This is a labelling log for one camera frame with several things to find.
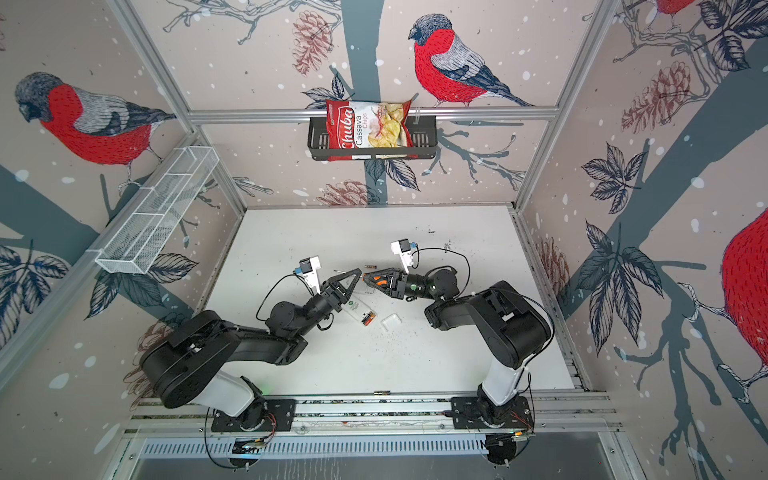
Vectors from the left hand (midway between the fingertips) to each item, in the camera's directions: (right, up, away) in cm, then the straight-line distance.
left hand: (358, 278), depth 69 cm
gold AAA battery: (0, -1, +34) cm, 34 cm away
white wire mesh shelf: (-54, +8, +2) cm, 55 cm away
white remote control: (-3, -13, +22) cm, 26 cm away
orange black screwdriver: (+5, -1, +2) cm, 6 cm away
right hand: (0, -4, +3) cm, 5 cm away
